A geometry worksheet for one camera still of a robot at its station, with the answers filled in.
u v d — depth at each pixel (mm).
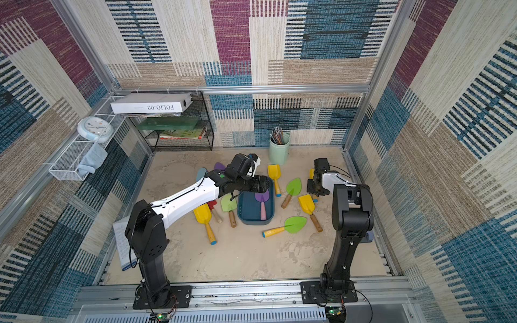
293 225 915
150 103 787
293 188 1028
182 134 992
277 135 1047
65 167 687
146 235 459
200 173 1123
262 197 997
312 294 729
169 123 959
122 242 862
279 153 1068
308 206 965
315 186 870
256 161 789
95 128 753
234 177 654
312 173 1068
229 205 969
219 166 1123
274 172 1087
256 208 949
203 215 932
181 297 733
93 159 685
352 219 525
